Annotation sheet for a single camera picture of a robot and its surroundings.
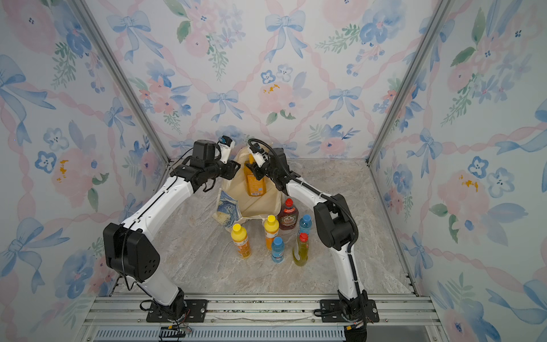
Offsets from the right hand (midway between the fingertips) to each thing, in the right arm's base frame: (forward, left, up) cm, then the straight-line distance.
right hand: (252, 159), depth 93 cm
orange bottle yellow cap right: (-33, -10, -2) cm, 34 cm away
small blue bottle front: (-37, -12, -9) cm, 40 cm away
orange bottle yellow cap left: (-36, +1, -2) cm, 36 cm away
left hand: (-7, +5, +5) cm, 10 cm away
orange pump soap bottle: (-6, -1, -13) cm, 14 cm away
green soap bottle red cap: (-37, -21, -7) cm, 43 cm away
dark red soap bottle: (-23, -16, -11) cm, 30 cm away
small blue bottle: (-27, -22, -8) cm, 36 cm away
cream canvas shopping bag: (-11, -7, -19) cm, 23 cm away
